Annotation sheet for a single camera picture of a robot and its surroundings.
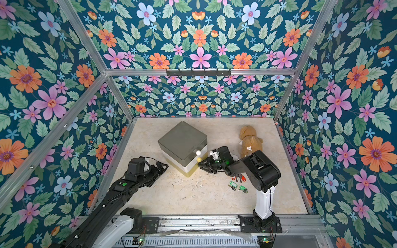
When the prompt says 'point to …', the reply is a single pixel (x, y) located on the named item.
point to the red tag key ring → (234, 179)
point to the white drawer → (197, 159)
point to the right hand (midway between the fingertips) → (199, 165)
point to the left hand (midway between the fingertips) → (166, 169)
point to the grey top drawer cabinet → (169, 141)
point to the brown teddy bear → (250, 143)
